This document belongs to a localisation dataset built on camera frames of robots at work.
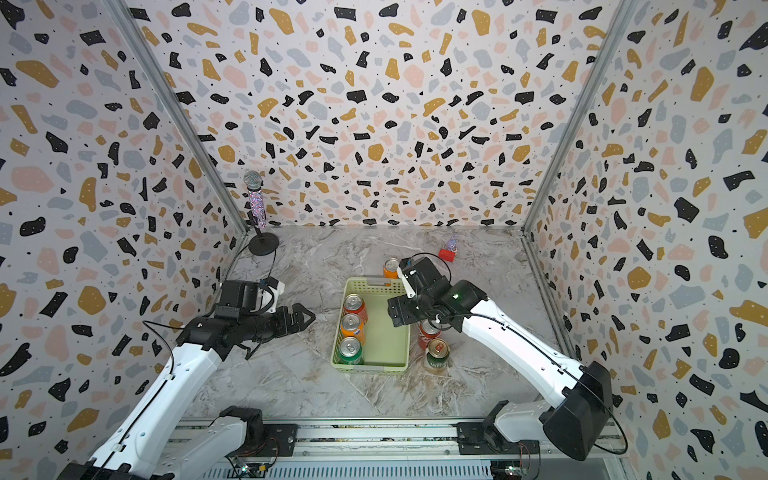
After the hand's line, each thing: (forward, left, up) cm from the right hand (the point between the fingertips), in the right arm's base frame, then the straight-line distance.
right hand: (401, 307), depth 76 cm
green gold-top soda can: (-8, -10, -9) cm, 15 cm away
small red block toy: (+35, -17, -19) cm, 44 cm away
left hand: (-3, +25, -2) cm, 25 cm away
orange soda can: (+20, +4, -10) cm, 22 cm away
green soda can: (-8, +13, -9) cm, 18 cm away
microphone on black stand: (+36, +55, -16) cm, 67 cm away
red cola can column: (+6, +14, -9) cm, 18 cm away
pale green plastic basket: (-2, +4, -19) cm, 20 cm away
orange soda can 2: (-1, +13, -9) cm, 16 cm away
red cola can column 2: (-2, -7, -10) cm, 12 cm away
